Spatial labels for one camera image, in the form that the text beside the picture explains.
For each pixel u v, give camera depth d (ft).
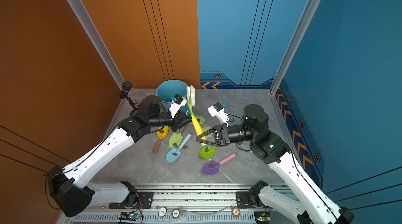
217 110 1.68
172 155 2.87
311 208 1.21
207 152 2.93
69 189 1.23
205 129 3.23
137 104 3.56
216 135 1.55
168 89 3.35
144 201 2.42
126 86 2.56
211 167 2.72
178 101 1.97
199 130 1.66
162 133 3.17
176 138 3.09
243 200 2.38
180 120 2.03
